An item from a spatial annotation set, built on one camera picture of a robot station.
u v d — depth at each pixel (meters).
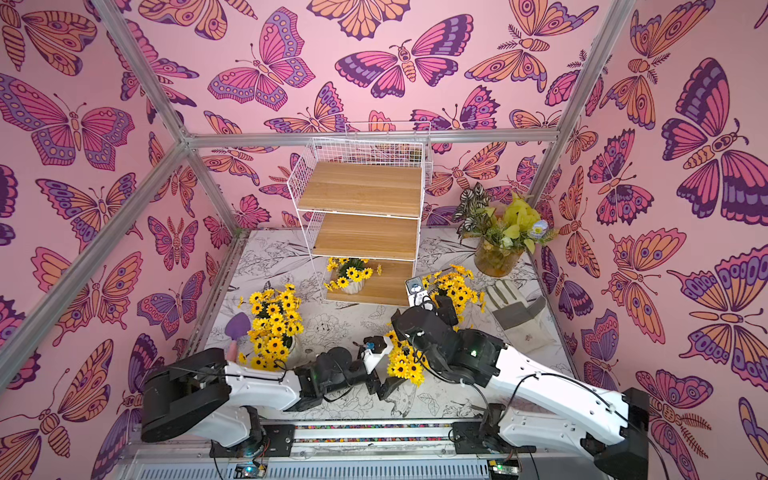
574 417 0.42
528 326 0.92
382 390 0.69
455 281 0.89
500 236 0.91
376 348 0.65
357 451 0.73
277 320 0.79
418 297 0.57
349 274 0.88
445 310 0.62
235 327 0.92
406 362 0.70
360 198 0.72
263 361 0.74
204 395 0.44
